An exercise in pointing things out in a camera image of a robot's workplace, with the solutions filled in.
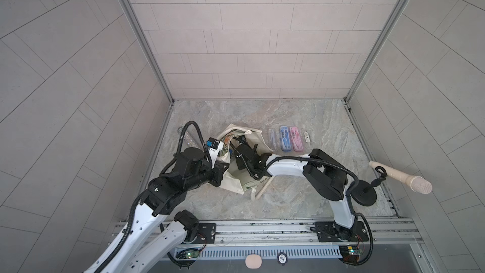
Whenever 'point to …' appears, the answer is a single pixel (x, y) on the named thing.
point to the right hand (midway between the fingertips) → (239, 157)
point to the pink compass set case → (295, 138)
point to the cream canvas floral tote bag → (237, 180)
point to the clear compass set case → (307, 137)
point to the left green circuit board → (187, 253)
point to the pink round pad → (253, 261)
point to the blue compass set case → (285, 138)
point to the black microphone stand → (364, 194)
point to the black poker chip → (282, 258)
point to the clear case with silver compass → (273, 139)
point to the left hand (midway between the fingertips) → (232, 165)
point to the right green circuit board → (350, 253)
